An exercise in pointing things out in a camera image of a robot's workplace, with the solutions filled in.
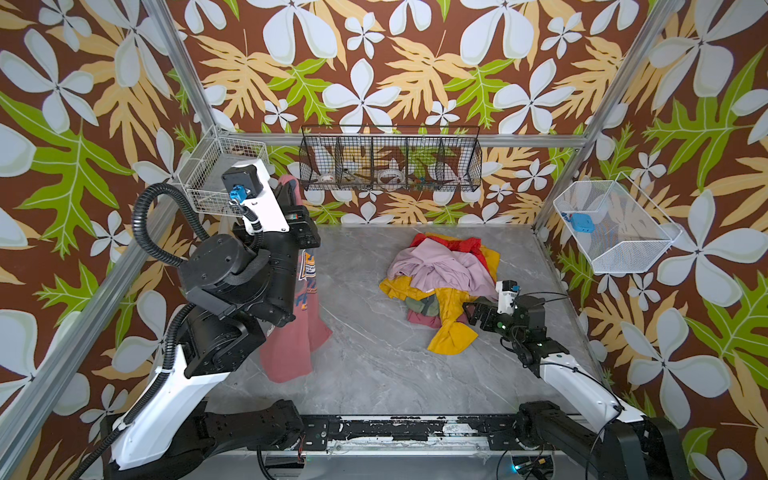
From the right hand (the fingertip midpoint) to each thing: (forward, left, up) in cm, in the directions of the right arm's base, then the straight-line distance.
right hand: (473, 305), depth 86 cm
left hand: (-6, +41, +48) cm, 63 cm away
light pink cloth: (+13, +11, +3) cm, 17 cm away
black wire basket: (+44, +21, +21) cm, 54 cm away
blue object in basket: (+19, -33, +15) cm, 40 cm away
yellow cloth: (-6, +5, -6) cm, 10 cm away
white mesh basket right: (+15, -40, +17) cm, 46 cm away
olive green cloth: (+3, +12, -6) cm, 14 cm away
